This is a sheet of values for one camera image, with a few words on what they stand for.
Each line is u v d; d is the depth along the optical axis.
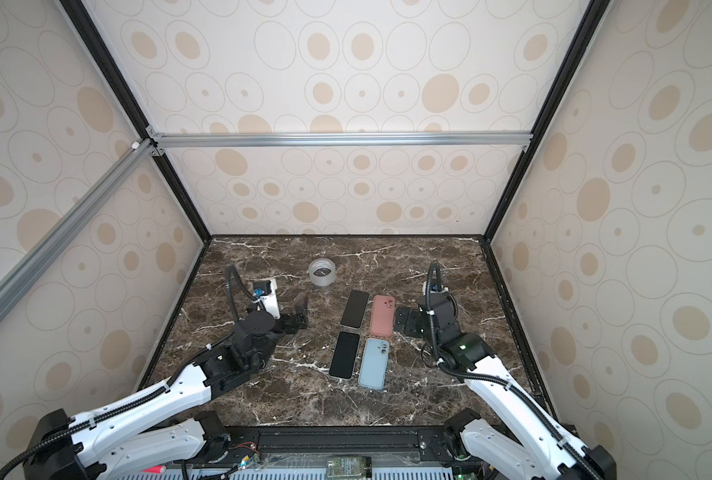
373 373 0.86
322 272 1.09
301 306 0.69
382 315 0.99
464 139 1.59
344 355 0.90
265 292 0.63
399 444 0.75
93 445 0.41
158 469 0.69
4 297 0.53
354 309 1.00
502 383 0.48
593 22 0.69
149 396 0.47
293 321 0.66
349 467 0.67
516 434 0.46
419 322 0.70
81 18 0.67
